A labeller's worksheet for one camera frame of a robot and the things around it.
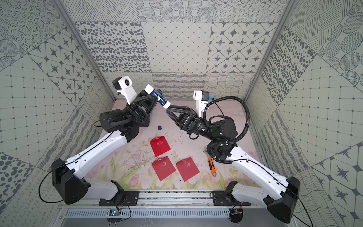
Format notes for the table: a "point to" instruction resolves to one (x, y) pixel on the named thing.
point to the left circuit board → (114, 212)
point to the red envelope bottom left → (163, 168)
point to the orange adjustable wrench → (211, 166)
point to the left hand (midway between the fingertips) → (159, 104)
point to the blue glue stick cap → (159, 127)
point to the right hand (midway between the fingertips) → (165, 111)
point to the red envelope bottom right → (187, 169)
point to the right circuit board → (236, 215)
